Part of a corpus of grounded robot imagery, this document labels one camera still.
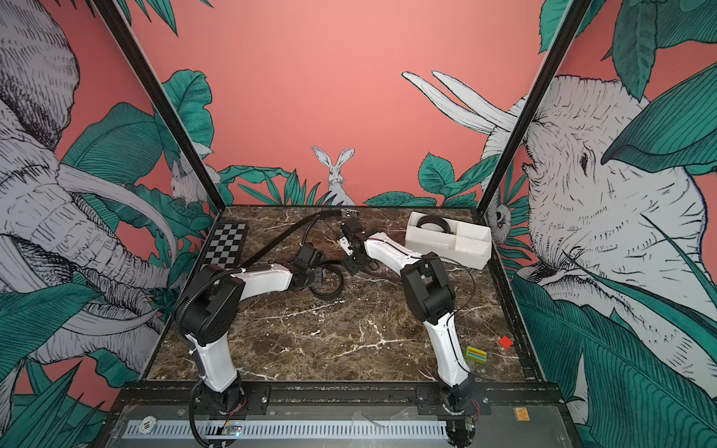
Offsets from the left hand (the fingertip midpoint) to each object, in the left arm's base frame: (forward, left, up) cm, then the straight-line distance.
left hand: (316, 277), depth 100 cm
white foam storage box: (+8, -53, +8) cm, 54 cm away
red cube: (-26, -60, +2) cm, 66 cm away
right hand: (+4, -14, +5) cm, 16 cm away
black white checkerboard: (+13, +35, +4) cm, 38 cm away
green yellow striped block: (-30, -49, +3) cm, 58 cm away
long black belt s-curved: (+18, -46, +9) cm, 50 cm away
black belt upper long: (+11, +22, 0) cm, 25 cm away
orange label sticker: (-45, -57, +3) cm, 73 cm away
